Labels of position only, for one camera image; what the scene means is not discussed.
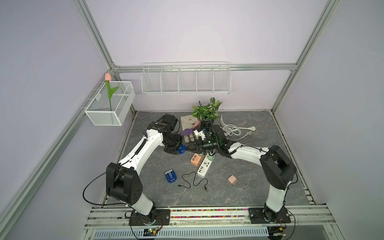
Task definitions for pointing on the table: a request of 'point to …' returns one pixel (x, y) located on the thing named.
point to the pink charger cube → (232, 180)
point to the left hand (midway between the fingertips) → (184, 146)
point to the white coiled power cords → (233, 132)
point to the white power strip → (204, 166)
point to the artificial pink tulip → (111, 92)
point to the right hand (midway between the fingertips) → (184, 149)
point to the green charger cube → (211, 158)
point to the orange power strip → (196, 159)
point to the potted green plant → (208, 112)
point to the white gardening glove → (187, 122)
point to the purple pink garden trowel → (187, 131)
